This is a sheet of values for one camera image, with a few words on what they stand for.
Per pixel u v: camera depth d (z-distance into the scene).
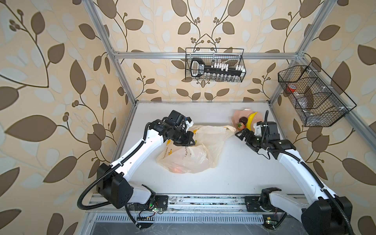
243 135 0.72
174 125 0.62
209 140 0.96
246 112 1.10
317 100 0.74
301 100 0.71
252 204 0.72
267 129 0.61
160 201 0.76
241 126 0.99
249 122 1.05
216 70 0.84
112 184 0.39
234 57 0.91
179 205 0.75
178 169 0.79
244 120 1.04
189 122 0.71
